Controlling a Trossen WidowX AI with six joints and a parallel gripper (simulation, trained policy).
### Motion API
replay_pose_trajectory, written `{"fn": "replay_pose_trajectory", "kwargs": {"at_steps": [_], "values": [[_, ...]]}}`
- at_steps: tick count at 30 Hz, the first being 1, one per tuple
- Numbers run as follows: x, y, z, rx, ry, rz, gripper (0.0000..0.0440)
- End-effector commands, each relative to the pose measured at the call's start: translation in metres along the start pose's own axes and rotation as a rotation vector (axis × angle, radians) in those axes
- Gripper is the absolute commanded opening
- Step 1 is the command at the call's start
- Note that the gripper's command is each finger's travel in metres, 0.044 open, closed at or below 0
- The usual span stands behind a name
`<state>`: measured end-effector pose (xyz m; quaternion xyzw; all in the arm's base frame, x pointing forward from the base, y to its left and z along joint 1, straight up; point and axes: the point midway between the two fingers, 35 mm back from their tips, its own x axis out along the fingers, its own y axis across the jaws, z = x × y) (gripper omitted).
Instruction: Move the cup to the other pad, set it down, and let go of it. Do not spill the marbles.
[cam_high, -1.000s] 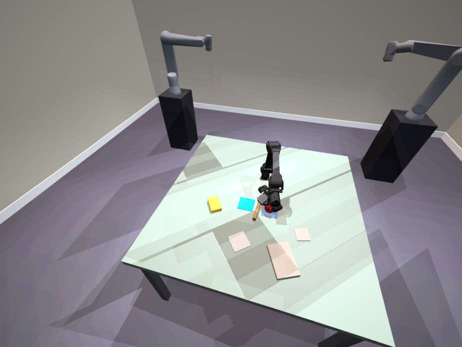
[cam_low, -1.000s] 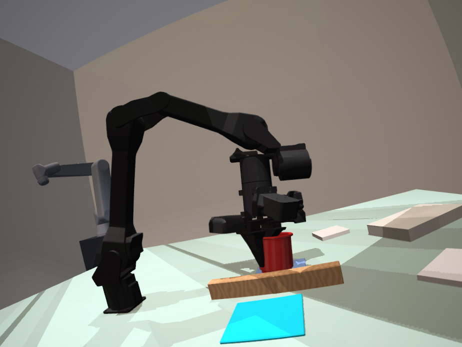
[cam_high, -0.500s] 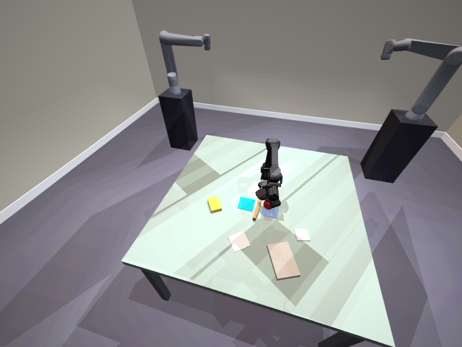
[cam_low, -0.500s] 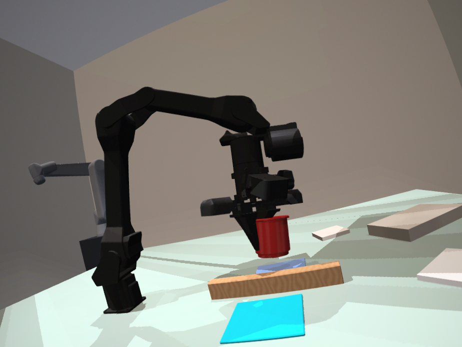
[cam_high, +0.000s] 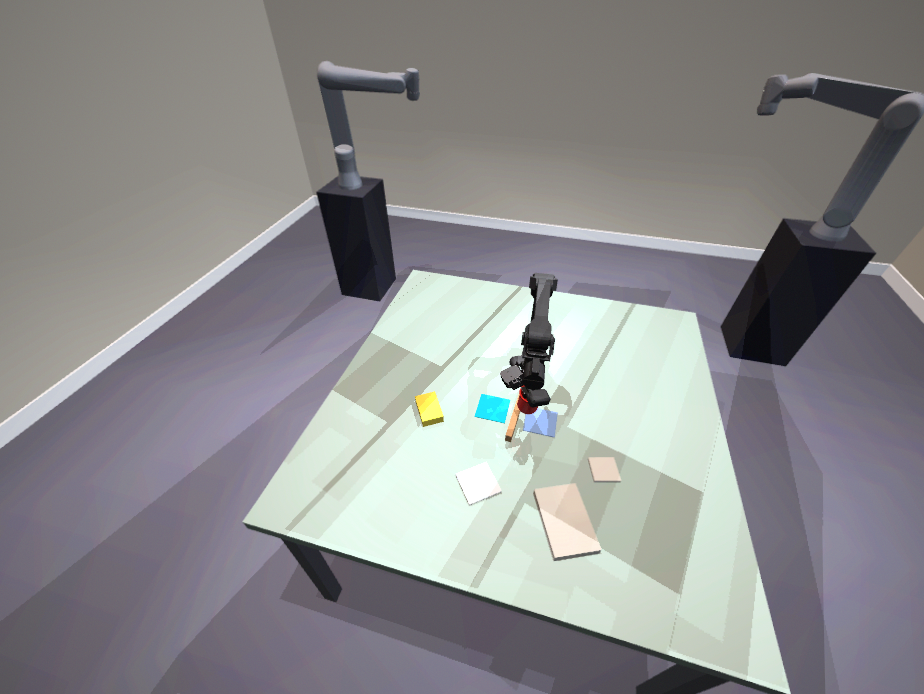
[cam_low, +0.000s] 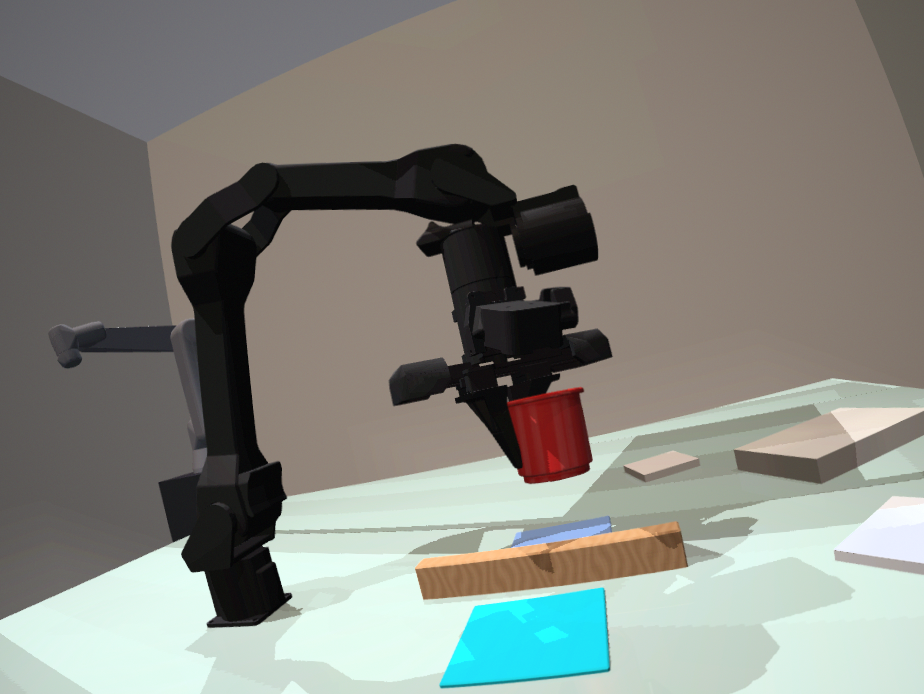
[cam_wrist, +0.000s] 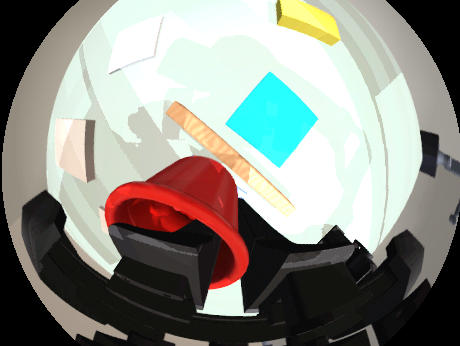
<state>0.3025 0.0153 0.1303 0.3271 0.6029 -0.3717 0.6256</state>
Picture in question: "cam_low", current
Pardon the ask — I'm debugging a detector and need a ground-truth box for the tan wooden bar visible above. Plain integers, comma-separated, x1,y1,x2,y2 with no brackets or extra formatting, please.
415,521,688,600

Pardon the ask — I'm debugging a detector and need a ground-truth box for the red plastic cup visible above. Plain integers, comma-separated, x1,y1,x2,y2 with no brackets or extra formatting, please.
507,387,593,484

